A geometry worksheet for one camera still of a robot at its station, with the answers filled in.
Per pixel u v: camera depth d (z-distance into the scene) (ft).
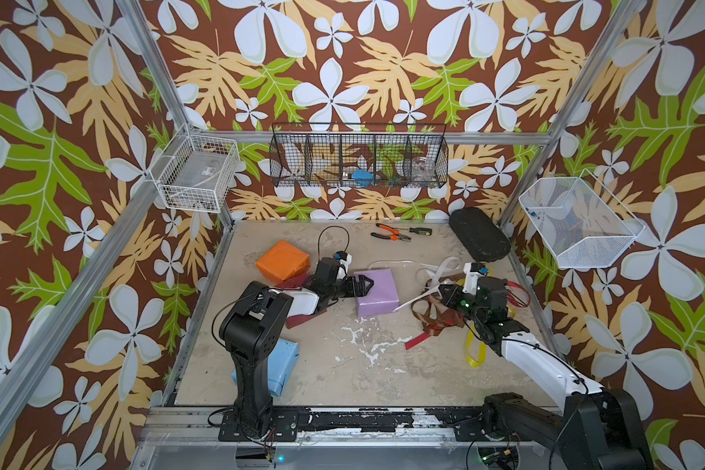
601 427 1.31
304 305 2.23
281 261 3.24
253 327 1.68
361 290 2.83
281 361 2.58
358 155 3.21
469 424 2.44
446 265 3.53
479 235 3.54
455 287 2.69
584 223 2.67
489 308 2.13
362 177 3.13
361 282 2.85
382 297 2.98
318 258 2.60
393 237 3.77
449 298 2.46
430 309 3.14
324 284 2.56
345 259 2.96
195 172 2.82
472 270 2.56
